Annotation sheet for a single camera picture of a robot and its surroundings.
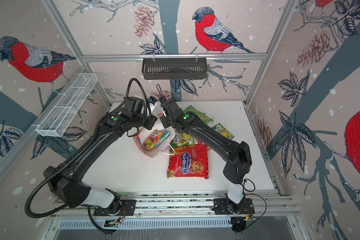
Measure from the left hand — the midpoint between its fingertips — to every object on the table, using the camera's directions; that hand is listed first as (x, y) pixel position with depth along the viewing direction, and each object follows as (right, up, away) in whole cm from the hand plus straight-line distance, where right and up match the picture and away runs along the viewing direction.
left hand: (155, 117), depth 75 cm
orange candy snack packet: (+25, -17, +22) cm, 37 cm away
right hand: (+4, 0, +6) cm, 7 cm away
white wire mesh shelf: (-48, +6, +3) cm, 49 cm away
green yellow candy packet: (+14, -15, +21) cm, 29 cm away
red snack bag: (+19, -25, +9) cm, 33 cm away
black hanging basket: (+8, +35, +31) cm, 48 cm away
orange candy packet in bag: (-3, -13, +14) cm, 20 cm away
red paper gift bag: (+4, -16, +3) cm, 17 cm away
